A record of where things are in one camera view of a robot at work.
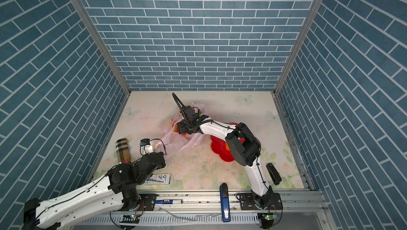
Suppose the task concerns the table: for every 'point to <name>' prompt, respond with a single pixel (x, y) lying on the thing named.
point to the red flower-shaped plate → (218, 147)
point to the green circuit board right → (271, 217)
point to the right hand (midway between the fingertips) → (182, 127)
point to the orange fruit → (227, 147)
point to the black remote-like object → (274, 174)
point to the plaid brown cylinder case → (123, 150)
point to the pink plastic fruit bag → (174, 143)
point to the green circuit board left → (130, 219)
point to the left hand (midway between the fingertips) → (170, 156)
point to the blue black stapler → (223, 188)
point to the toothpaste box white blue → (158, 179)
